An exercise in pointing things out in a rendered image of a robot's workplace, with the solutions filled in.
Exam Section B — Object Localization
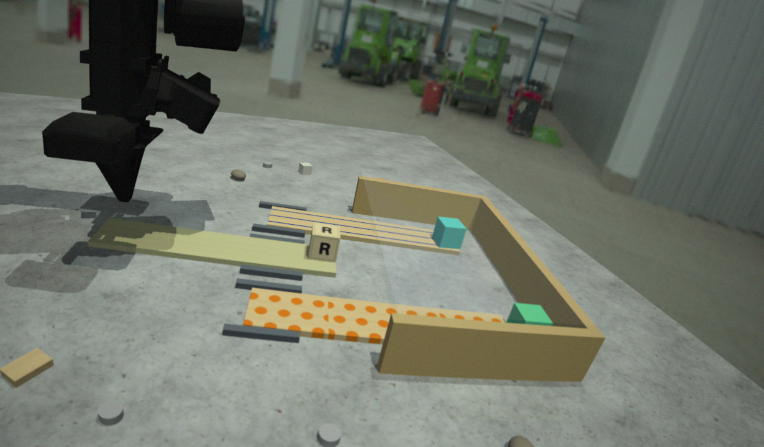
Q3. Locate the tan rectangular block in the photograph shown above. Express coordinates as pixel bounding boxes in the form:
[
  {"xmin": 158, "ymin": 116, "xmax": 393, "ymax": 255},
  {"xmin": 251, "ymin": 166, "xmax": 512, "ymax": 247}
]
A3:
[{"xmin": 0, "ymin": 348, "xmax": 54, "ymax": 388}]

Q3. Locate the orange polka-dotted flat strip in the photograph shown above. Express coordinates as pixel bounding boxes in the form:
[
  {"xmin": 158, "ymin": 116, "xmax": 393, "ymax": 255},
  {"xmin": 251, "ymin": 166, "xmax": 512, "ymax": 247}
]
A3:
[{"xmin": 243, "ymin": 287, "xmax": 391, "ymax": 344}]

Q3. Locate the pale yellow strip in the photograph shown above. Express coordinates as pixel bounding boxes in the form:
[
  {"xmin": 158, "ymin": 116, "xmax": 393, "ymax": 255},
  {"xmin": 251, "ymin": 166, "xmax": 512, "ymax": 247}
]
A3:
[{"xmin": 88, "ymin": 219, "xmax": 336, "ymax": 278}]

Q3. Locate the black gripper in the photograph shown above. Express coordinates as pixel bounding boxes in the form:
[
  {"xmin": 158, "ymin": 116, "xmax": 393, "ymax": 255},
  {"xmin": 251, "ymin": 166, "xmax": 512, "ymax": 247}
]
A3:
[{"xmin": 42, "ymin": 38, "xmax": 163, "ymax": 202}]

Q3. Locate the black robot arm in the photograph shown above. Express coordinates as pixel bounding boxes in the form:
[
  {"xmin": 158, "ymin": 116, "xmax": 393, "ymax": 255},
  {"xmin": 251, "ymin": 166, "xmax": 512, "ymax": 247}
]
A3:
[{"xmin": 88, "ymin": 0, "xmax": 245, "ymax": 133}]

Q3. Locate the tan striped flat strip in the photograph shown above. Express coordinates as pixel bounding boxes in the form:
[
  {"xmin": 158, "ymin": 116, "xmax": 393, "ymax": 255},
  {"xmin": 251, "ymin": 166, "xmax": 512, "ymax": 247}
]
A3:
[{"xmin": 267, "ymin": 206, "xmax": 375, "ymax": 244}]

